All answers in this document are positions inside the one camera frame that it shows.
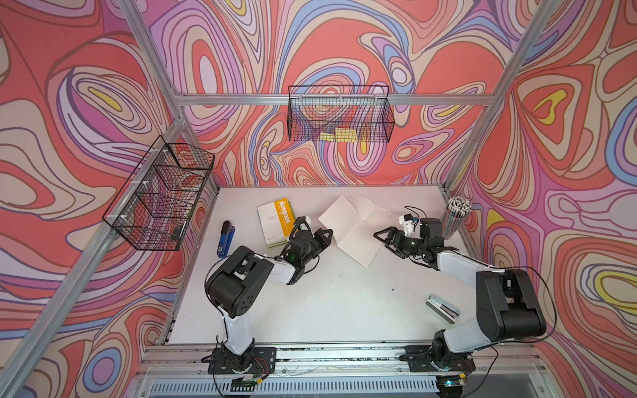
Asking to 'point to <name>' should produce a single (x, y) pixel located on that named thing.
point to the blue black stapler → (227, 233)
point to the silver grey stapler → (443, 310)
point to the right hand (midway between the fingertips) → (380, 245)
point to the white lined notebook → (358, 226)
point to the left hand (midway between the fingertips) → (338, 232)
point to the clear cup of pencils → (457, 209)
